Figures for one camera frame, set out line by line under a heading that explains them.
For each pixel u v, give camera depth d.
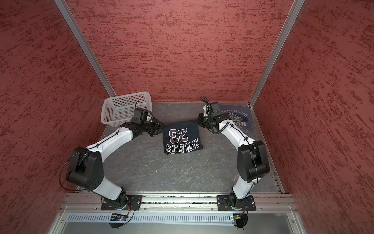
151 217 0.71
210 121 0.67
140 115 0.70
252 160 0.46
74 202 0.76
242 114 1.10
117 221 0.72
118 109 1.18
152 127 0.78
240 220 0.71
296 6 0.71
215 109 0.70
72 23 0.76
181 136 0.93
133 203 0.74
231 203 0.67
